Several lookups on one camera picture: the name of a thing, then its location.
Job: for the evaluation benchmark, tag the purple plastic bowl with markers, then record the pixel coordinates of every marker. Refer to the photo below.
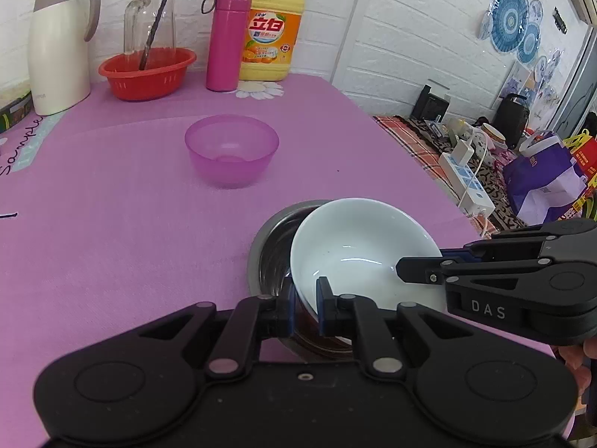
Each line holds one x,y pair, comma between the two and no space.
230,150

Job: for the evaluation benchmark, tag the instant noodle bowl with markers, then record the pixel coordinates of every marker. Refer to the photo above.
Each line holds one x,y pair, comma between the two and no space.
15,104

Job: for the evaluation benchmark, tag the black stirring stick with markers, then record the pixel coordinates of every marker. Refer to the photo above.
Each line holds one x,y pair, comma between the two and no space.
149,42

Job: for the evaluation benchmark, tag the glass pitcher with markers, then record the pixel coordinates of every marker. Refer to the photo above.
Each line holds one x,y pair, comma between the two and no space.
138,19

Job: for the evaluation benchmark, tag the stainless steel bowl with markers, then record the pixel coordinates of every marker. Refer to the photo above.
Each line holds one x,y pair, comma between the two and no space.
268,270

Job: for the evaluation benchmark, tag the yellow red bag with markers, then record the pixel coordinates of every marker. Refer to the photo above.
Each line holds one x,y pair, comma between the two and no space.
584,151

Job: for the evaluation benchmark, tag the person's right hand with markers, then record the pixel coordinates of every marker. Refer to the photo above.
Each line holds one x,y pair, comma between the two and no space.
575,358

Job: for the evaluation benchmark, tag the red plastic basket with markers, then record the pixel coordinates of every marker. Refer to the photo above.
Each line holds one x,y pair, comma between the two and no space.
127,82

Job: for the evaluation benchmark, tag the purple shopping bag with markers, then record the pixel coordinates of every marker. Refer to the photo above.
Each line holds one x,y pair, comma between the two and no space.
544,181

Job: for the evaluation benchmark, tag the white power strip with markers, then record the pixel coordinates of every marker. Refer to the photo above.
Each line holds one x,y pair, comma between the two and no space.
471,195

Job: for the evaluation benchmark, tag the white charger plug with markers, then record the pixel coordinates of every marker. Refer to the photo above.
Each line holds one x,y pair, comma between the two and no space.
462,153

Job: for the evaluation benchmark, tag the black speaker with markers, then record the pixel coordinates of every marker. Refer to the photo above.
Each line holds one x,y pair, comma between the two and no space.
511,118

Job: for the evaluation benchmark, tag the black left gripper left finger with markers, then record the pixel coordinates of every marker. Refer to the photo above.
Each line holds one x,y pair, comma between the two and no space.
255,319

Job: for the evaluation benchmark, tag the red and white bowl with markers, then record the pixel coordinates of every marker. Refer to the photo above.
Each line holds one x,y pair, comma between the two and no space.
356,243

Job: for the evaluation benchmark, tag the purple floral tablecloth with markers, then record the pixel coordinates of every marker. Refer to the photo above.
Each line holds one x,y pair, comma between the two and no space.
105,224

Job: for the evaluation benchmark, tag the white thermos jug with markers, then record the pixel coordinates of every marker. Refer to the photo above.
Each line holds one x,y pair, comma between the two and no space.
57,53

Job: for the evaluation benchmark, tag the blue wall decoration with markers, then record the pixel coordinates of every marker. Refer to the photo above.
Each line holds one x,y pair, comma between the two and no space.
514,27

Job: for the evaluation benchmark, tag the black phone stand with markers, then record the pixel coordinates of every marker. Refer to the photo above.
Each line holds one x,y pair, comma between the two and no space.
429,106

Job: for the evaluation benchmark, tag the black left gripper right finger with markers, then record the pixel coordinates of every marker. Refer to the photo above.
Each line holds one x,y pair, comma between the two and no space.
359,319

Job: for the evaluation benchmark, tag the yellow dish soap bottle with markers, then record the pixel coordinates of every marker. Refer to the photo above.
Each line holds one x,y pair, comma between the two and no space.
270,38

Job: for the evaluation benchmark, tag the pink thermos bottle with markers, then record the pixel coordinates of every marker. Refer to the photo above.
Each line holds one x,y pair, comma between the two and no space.
226,42

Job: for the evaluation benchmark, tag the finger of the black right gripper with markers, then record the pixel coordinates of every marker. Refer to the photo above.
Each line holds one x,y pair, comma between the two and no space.
420,270
478,251

